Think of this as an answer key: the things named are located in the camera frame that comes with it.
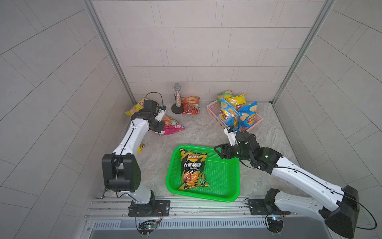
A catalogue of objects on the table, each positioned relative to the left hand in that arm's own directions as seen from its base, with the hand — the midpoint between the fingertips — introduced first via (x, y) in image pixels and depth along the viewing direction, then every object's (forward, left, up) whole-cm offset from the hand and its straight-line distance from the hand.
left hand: (160, 123), depth 88 cm
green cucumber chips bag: (+26, -43, 0) cm, 50 cm away
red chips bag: (+19, -18, -5) cm, 27 cm away
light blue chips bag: (+7, -41, +1) cm, 42 cm away
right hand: (-19, -32, +4) cm, 37 cm away
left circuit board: (-49, 0, -11) cm, 50 cm away
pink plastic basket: (+20, -34, -9) cm, 40 cm away
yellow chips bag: (+18, -50, +1) cm, 53 cm away
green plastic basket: (-25, -37, -14) cm, 47 cm away
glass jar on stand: (+20, -8, -8) cm, 23 cm away
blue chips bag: (+4, -52, +2) cm, 53 cm away
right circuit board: (-48, -59, -13) cm, 77 cm away
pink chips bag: (-1, -7, -2) cm, 7 cm away
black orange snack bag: (-27, -20, -6) cm, 34 cm away
